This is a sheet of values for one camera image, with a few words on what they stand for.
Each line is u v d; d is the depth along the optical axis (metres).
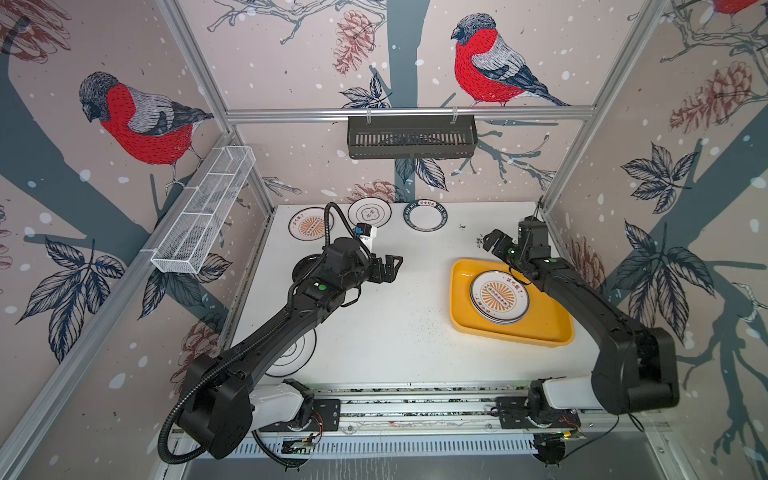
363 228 0.70
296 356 0.83
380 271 0.70
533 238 0.66
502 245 0.79
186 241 0.71
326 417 0.73
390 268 0.70
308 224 1.17
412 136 1.05
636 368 0.42
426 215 1.19
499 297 0.92
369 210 1.21
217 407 0.39
